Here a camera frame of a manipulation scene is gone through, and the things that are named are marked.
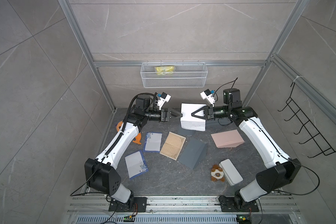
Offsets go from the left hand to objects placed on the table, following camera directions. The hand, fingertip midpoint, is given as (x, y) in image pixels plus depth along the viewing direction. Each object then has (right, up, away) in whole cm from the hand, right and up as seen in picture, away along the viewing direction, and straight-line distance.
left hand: (180, 116), depth 67 cm
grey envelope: (+12, -24, +29) cm, 39 cm away
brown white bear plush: (+23, -34, +15) cm, 43 cm away
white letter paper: (-3, -20, +30) cm, 37 cm away
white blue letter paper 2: (-27, -31, +22) cm, 47 cm away
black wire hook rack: (+63, -6, -1) cm, 64 cm away
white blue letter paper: (+5, -3, 0) cm, 6 cm away
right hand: (+7, 0, -1) cm, 7 cm away
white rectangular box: (+31, -33, +15) cm, 48 cm away
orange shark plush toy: (-29, -17, +31) cm, 46 cm away
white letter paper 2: (-17, -18, +32) cm, 40 cm away
